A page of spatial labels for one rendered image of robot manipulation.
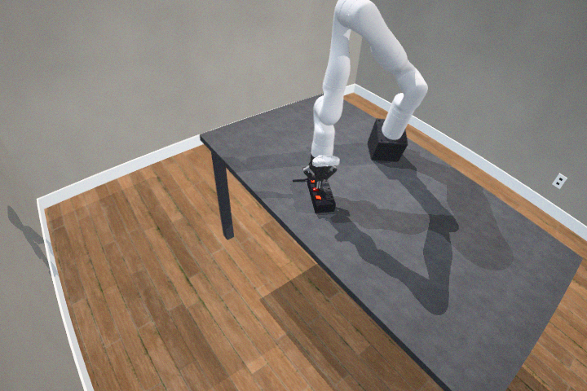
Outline black power strip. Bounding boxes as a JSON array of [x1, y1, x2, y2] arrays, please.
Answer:
[[293, 177, 336, 213]]

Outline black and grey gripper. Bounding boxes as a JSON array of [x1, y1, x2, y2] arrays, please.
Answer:
[[302, 154, 337, 189]]

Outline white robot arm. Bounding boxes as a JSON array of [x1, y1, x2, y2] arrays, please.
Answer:
[[311, 0, 428, 167]]

